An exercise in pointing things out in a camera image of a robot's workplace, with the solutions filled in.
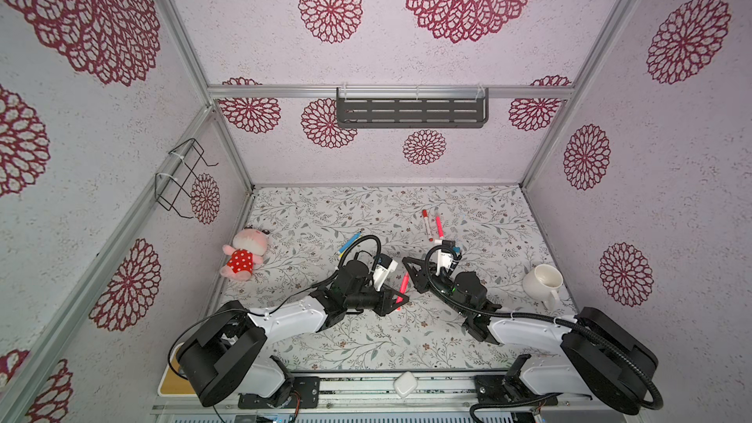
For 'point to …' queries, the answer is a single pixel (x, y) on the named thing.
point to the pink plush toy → (250, 246)
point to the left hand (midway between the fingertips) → (404, 299)
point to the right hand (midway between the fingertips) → (403, 262)
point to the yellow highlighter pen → (341, 256)
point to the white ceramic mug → (540, 284)
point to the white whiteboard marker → (429, 232)
